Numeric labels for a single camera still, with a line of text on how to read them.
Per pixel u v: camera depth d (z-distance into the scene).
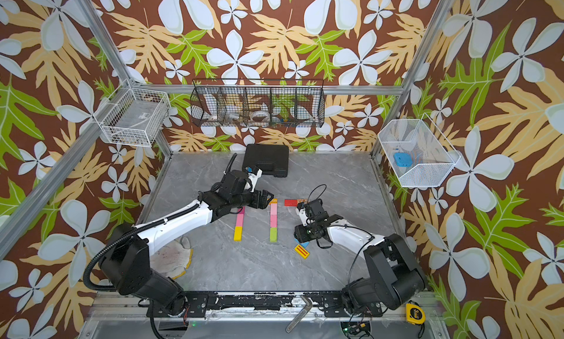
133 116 0.88
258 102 0.97
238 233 0.91
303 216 0.82
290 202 1.01
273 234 0.91
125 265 0.43
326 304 0.74
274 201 0.81
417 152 0.84
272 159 1.09
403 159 0.82
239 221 0.93
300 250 0.86
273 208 0.95
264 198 0.75
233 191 0.64
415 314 0.70
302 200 1.01
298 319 0.72
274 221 0.93
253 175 0.75
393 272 0.43
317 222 0.69
